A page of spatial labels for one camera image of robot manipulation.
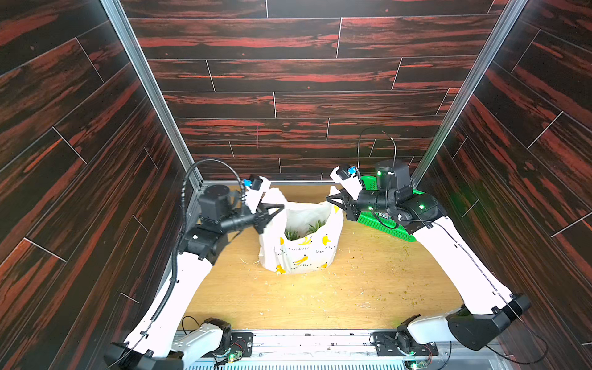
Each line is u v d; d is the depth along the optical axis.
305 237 0.67
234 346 0.73
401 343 0.65
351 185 0.55
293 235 0.78
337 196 0.61
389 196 0.50
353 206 0.57
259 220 0.57
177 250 0.47
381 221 0.58
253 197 0.55
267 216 0.63
